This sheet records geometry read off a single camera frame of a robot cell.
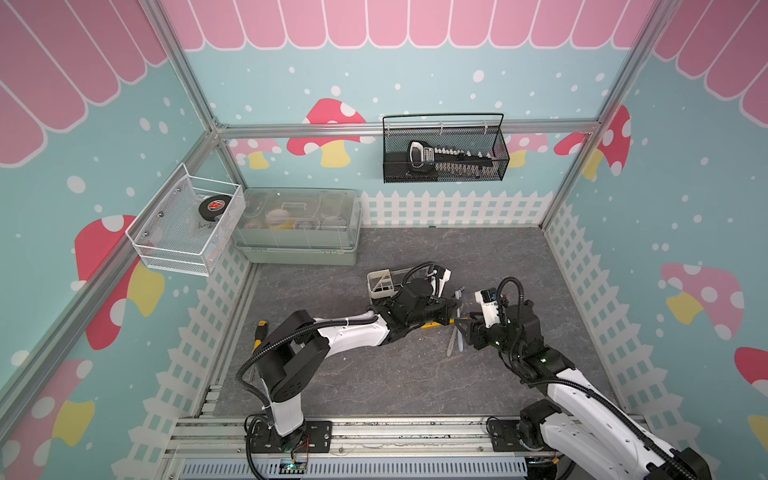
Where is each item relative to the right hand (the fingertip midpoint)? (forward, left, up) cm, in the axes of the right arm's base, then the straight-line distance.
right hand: (462, 318), depth 81 cm
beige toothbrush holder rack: (+13, +22, -2) cm, 26 cm away
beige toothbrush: (-2, +2, -12) cm, 12 cm away
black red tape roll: (+23, +66, +22) cm, 74 cm away
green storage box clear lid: (+32, +50, +4) cm, 60 cm away
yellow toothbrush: (-4, +8, +5) cm, 10 cm away
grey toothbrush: (-4, +2, +1) cm, 5 cm away
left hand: (+2, 0, +1) cm, 3 cm away
